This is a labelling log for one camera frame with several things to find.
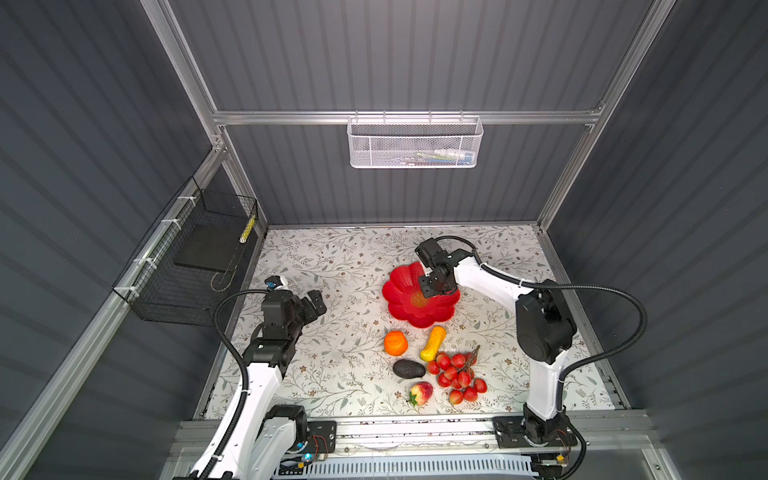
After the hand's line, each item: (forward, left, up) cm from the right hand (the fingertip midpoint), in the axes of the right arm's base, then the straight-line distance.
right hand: (432, 289), depth 95 cm
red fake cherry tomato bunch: (-26, -4, 0) cm, 27 cm away
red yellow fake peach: (-31, +6, -2) cm, 31 cm away
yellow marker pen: (+5, +52, +23) cm, 57 cm away
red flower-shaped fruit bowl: (-1, +8, -6) cm, 10 cm away
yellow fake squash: (-16, 0, -3) cm, 17 cm away
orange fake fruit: (-18, +12, 0) cm, 22 cm away
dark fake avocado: (-25, +8, -2) cm, 26 cm away
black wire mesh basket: (-9, +64, +24) cm, 69 cm away
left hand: (-10, +36, +11) cm, 39 cm away
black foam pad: (0, +61, +22) cm, 65 cm away
